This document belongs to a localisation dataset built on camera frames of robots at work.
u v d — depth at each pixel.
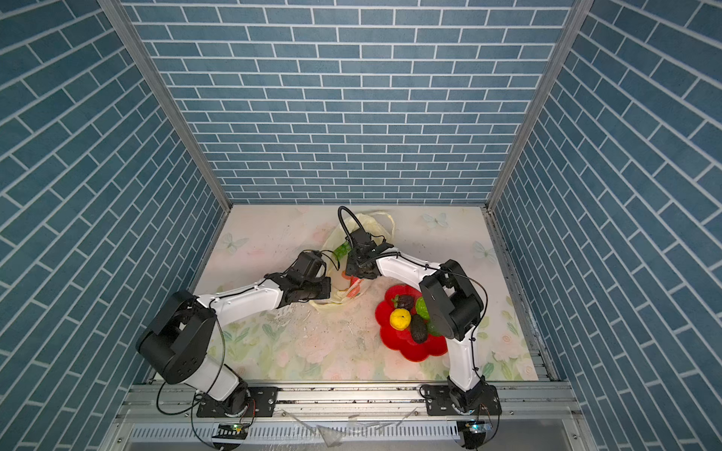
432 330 0.82
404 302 0.88
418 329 0.83
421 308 0.86
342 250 1.03
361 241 0.77
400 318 0.83
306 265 0.71
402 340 0.83
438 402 0.74
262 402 0.73
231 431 0.72
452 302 0.52
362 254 0.74
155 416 0.75
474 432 0.71
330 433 0.70
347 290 0.91
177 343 0.44
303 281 0.71
